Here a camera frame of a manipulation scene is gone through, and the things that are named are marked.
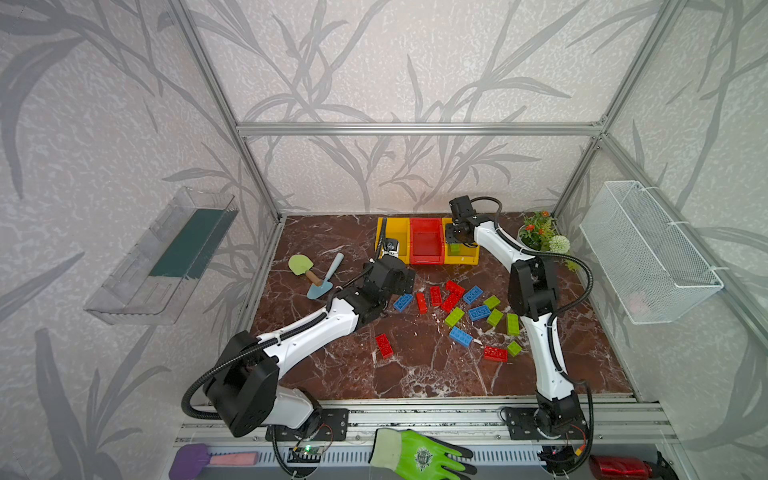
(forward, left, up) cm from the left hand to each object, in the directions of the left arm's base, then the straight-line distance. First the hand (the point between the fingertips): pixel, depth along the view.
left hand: (397, 267), depth 84 cm
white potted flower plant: (+15, -46, -2) cm, 48 cm away
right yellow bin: (+18, -26, -17) cm, 36 cm away
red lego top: (+2, -19, -15) cm, 24 cm away
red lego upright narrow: (-3, -8, -15) cm, 17 cm away
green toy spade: (+13, +35, -17) cm, 41 cm away
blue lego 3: (0, -24, -15) cm, 29 cm away
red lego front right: (-19, -29, -16) cm, 38 cm away
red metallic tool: (-45, -47, -13) cm, 66 cm away
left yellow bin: (+28, +1, -14) cm, 31 cm away
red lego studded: (-2, -17, -16) cm, 24 cm away
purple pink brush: (-43, +48, -17) cm, 67 cm away
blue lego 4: (-6, -26, -16) cm, 31 cm away
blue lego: (-3, -2, -15) cm, 15 cm away
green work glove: (-43, -5, -15) cm, 46 cm away
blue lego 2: (-14, -19, -15) cm, 28 cm away
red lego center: (0, -12, -16) cm, 20 cm away
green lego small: (-8, -30, -15) cm, 35 cm away
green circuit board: (-42, +22, -19) cm, 51 cm away
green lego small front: (-18, -34, -15) cm, 41 cm away
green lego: (-8, -18, -16) cm, 25 cm away
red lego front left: (-16, +3, -17) cm, 24 cm away
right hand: (+23, -20, -10) cm, 32 cm away
